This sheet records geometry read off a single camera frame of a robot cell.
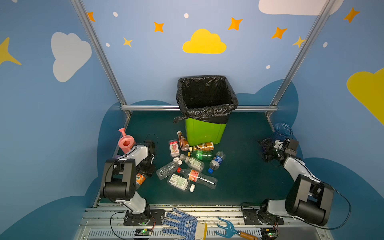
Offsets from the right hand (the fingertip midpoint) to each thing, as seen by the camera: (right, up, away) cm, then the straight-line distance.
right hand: (259, 143), depth 89 cm
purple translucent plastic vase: (+16, +8, +2) cm, 18 cm away
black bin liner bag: (-31, +30, +10) cm, 44 cm away
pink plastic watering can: (-82, 0, +2) cm, 82 cm away
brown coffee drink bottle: (-47, -1, +8) cm, 47 cm away
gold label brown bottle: (-32, -3, +7) cm, 33 cm away
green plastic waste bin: (-37, +7, +2) cm, 38 cm away
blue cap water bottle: (-26, -11, +1) cm, 28 cm away
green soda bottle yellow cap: (-35, -8, +7) cm, 36 cm away
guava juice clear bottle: (-53, -4, +7) cm, 53 cm away
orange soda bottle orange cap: (-70, -19, -7) cm, 73 cm away
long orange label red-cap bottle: (-39, -18, -5) cm, 44 cm away
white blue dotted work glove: (-42, -39, -17) cm, 60 cm away
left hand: (-69, -18, 0) cm, 71 cm away
